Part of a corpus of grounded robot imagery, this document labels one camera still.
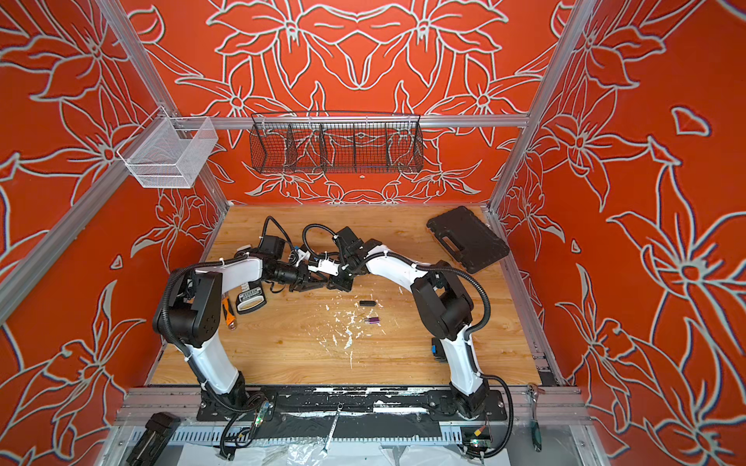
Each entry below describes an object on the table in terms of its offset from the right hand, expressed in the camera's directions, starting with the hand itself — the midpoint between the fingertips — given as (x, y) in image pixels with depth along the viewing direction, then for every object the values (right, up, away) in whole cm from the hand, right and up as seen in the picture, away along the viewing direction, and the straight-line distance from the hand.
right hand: (330, 275), depth 90 cm
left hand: (-2, -1, -1) cm, 3 cm away
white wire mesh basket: (-53, +40, +2) cm, 66 cm away
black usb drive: (+12, -9, +2) cm, 15 cm away
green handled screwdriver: (+54, -35, -21) cm, 67 cm away
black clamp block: (-39, -35, -23) cm, 57 cm away
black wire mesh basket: (-5, +46, +11) cm, 48 cm away
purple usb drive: (+14, -14, -3) cm, 19 cm away
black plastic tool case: (+49, +11, +13) cm, 51 cm away
